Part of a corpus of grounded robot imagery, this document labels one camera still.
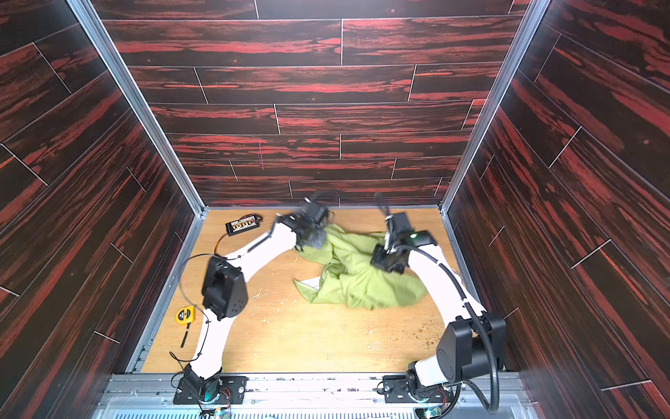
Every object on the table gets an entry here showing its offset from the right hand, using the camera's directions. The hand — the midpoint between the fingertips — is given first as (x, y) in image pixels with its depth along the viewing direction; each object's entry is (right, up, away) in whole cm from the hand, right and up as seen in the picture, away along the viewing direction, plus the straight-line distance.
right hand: (381, 262), depth 83 cm
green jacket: (-10, -6, -1) cm, 11 cm away
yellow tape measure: (-65, -19, +3) cm, 68 cm away
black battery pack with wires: (-54, +14, +29) cm, 63 cm away
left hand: (-22, +8, +13) cm, 26 cm away
